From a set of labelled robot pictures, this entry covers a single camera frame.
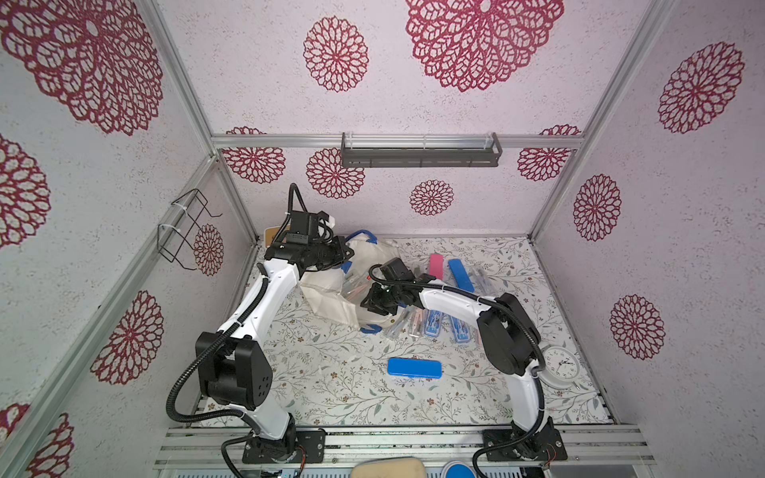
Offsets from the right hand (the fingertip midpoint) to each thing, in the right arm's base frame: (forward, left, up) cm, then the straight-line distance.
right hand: (358, 301), depth 90 cm
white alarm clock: (-16, -58, -8) cm, 61 cm away
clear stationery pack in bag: (+11, +3, -7) cm, 14 cm away
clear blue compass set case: (-2, -23, -9) cm, 25 cm away
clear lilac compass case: (+15, -43, -11) cm, 46 cm away
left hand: (+6, +1, +15) cm, 16 cm away
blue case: (+18, -35, -11) cm, 41 cm away
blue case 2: (-16, -17, -11) cm, 26 cm away
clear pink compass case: (-2, -18, -9) cm, 20 cm away
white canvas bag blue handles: (-6, +4, +13) cm, 15 cm away
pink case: (+22, -26, -9) cm, 35 cm away
